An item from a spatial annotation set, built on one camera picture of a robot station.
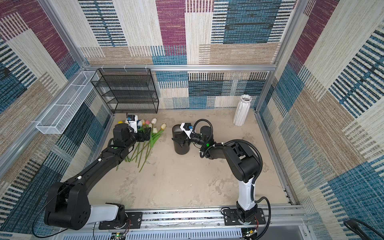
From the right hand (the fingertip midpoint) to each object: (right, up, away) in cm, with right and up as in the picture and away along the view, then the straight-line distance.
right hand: (176, 132), depth 87 cm
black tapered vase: (+3, -4, -8) cm, 10 cm away
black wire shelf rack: (-38, +29, +21) cm, 52 cm away
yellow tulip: (-41, +6, +18) cm, 45 cm away
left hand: (-19, +4, -2) cm, 19 cm away
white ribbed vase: (+42, +14, +10) cm, 45 cm away
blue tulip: (-18, +3, -11) cm, 22 cm away
